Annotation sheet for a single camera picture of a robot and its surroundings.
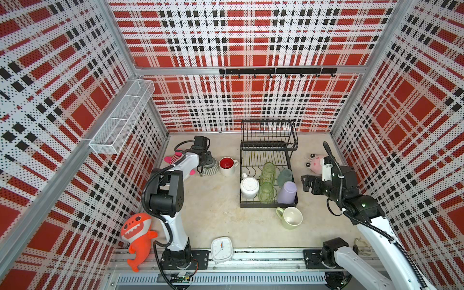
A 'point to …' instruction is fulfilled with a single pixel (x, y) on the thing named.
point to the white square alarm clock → (222, 249)
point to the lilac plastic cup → (286, 194)
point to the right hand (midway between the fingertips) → (314, 178)
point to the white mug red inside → (227, 165)
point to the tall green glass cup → (269, 173)
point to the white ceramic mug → (249, 186)
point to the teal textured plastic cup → (285, 176)
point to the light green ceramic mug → (291, 217)
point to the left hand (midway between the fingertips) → (207, 158)
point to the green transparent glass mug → (266, 193)
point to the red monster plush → (135, 229)
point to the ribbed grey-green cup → (211, 168)
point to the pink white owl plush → (188, 166)
